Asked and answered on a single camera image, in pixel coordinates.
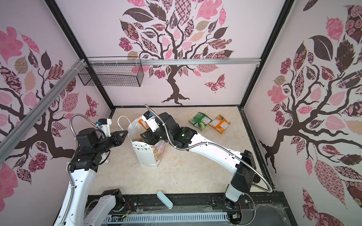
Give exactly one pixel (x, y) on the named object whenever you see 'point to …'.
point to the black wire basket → (112, 71)
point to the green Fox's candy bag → (200, 120)
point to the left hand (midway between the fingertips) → (127, 135)
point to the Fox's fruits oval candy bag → (144, 124)
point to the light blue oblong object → (165, 200)
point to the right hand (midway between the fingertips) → (143, 130)
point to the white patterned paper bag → (149, 155)
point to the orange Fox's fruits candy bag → (219, 124)
